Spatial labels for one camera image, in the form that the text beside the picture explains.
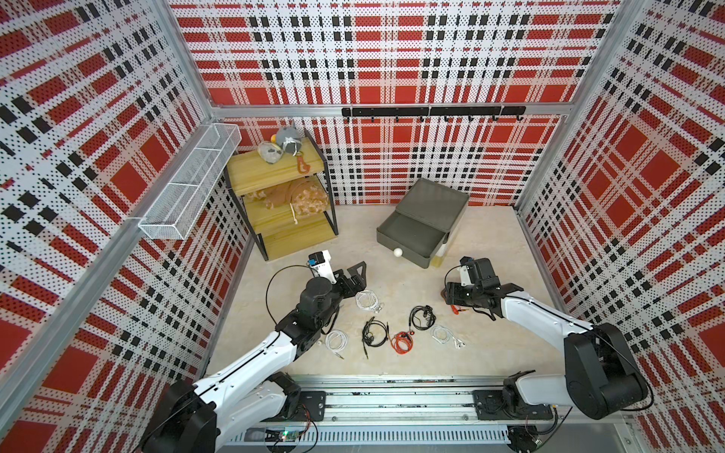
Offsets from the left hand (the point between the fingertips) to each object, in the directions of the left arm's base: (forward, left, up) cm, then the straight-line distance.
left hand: (359, 267), depth 80 cm
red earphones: (-5, -31, -18) cm, 36 cm away
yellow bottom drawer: (+12, -27, -11) cm, 31 cm away
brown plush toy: (+22, +17, +8) cm, 29 cm away
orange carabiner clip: (+27, +18, +15) cm, 36 cm away
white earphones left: (-15, +7, -17) cm, 24 cm away
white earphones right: (-13, -26, -19) cm, 35 cm away
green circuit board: (-39, +16, -17) cm, 45 cm away
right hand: (-1, -30, -14) cm, 33 cm away
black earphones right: (-6, -22, -19) cm, 29 cm away
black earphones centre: (-14, -2, -19) cm, 23 cm away
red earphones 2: (-14, -13, -19) cm, 27 cm away
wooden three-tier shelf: (+29, +34, -18) cm, 48 cm away
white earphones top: (-2, -2, -18) cm, 18 cm away
